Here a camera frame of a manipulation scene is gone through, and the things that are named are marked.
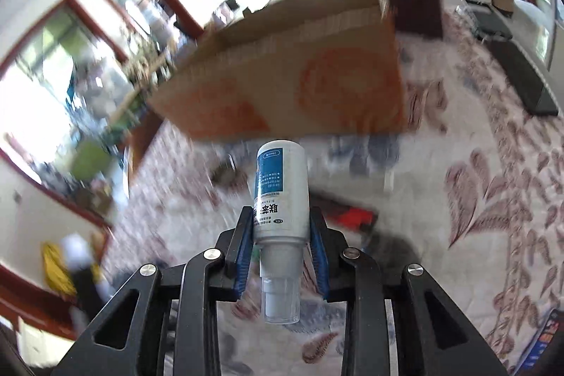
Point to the cardboard box with orange print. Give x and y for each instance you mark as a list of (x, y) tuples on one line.
[(282, 63)]

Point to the red and black flat item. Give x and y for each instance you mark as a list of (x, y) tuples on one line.
[(352, 219)]

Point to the dark purple box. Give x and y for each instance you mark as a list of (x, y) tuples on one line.
[(418, 12)]

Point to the black flat device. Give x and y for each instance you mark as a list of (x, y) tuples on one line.
[(493, 26)]

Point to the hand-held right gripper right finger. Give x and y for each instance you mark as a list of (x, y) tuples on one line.
[(318, 257)]

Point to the black tablet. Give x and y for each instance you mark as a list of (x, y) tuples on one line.
[(524, 76)]

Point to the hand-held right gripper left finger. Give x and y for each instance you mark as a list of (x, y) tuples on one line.
[(244, 252)]

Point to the white spray bottle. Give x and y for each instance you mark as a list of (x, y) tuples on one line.
[(282, 191)]

